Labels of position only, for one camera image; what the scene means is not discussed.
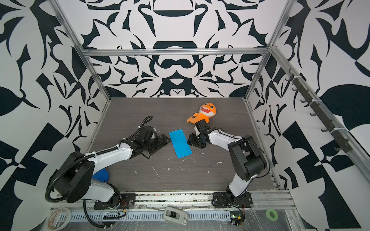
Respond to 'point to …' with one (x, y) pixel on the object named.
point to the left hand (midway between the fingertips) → (167, 140)
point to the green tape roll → (268, 213)
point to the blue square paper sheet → (179, 143)
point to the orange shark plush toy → (206, 110)
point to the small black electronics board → (236, 218)
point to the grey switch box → (175, 215)
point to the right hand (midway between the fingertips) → (190, 141)
